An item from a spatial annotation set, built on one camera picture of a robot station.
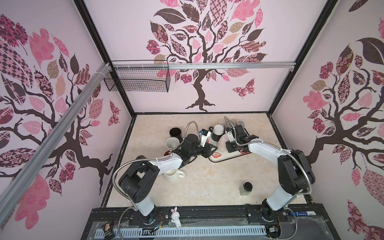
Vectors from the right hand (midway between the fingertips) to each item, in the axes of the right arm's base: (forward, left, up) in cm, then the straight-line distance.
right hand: (229, 143), depth 94 cm
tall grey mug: (+14, -2, +3) cm, 15 cm away
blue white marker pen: (-39, -32, -5) cm, 51 cm away
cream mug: (+2, +37, 0) cm, 37 cm away
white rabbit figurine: (-39, +32, -3) cm, 51 cm away
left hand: (-7, +10, +7) cm, 14 cm away
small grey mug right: (+15, -10, +4) cm, 18 cm away
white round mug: (-21, +34, +2) cm, 40 cm away
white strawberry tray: (-5, +6, -6) cm, 10 cm away
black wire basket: (+35, +58, +29) cm, 74 cm away
